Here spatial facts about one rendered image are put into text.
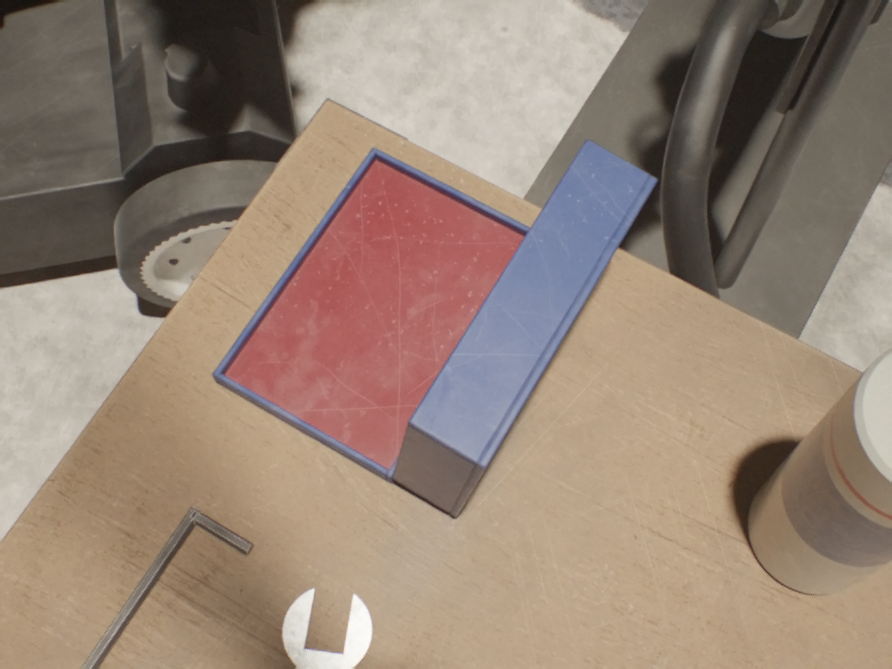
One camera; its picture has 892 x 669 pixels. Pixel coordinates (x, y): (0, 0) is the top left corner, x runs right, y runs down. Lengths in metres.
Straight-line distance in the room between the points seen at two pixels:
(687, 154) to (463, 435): 0.34
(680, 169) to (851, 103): 0.57
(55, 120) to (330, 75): 0.32
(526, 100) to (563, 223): 0.75
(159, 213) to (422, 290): 0.41
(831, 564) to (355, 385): 0.25
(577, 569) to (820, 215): 0.71
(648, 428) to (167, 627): 0.26
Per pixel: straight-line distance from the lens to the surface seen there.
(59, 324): 1.22
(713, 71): 0.79
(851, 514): 0.51
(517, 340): 0.52
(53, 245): 1.17
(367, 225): 0.67
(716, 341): 0.66
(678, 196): 0.79
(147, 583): 0.62
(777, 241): 1.24
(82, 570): 0.64
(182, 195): 1.02
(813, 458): 0.52
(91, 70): 1.14
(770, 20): 0.84
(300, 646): 0.60
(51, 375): 1.20
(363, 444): 0.63
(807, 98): 0.93
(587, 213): 0.55
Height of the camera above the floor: 1.07
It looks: 67 degrees down
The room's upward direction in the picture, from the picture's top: straight up
